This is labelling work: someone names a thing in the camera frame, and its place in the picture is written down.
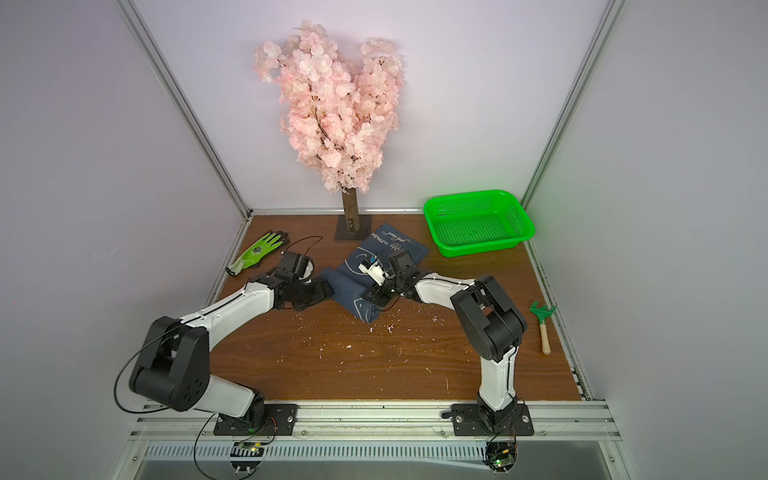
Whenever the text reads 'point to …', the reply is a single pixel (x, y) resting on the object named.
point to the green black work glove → (272, 240)
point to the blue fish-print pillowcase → (349, 287)
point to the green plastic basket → (476, 222)
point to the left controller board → (247, 456)
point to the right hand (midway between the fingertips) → (366, 288)
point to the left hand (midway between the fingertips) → (331, 292)
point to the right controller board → (500, 457)
